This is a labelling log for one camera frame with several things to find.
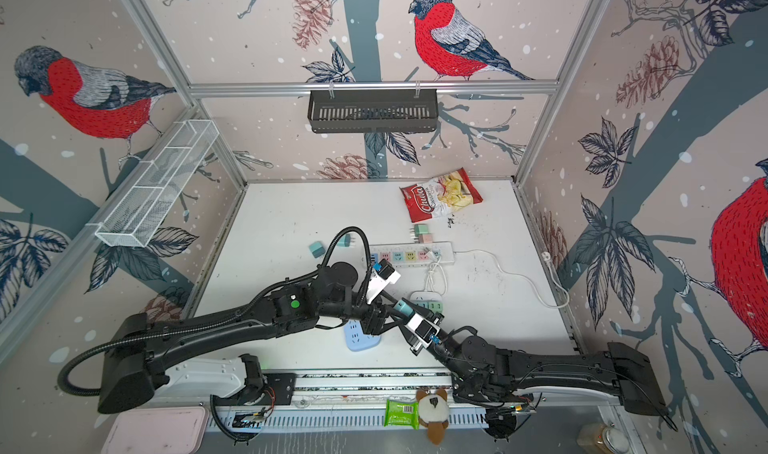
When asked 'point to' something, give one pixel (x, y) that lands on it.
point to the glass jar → (600, 439)
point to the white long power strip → (411, 254)
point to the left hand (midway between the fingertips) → (402, 318)
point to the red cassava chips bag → (439, 195)
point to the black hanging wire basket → (370, 111)
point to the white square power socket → (430, 299)
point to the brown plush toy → (433, 412)
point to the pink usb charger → (426, 238)
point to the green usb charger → (421, 229)
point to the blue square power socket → (356, 339)
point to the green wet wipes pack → (402, 414)
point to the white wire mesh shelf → (144, 203)
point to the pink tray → (169, 430)
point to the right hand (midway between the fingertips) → (397, 309)
